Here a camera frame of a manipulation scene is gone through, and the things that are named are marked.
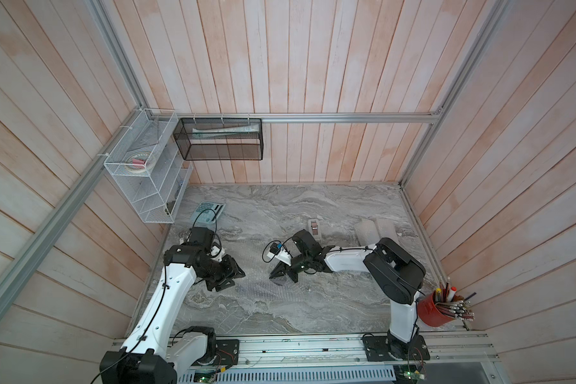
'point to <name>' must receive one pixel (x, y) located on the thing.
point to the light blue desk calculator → (207, 213)
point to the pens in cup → (446, 298)
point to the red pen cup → (429, 313)
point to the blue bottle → (367, 232)
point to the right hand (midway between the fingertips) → (272, 275)
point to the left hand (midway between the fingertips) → (240, 280)
